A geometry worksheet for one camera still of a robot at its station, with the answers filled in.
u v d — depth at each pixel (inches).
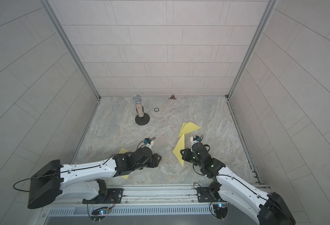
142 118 39.2
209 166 23.3
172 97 45.8
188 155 27.3
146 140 27.9
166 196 28.4
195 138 29.1
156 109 42.7
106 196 25.3
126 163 22.6
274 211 15.7
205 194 28.3
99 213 25.8
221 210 27.2
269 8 28.0
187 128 36.8
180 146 32.8
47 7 28.0
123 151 34.7
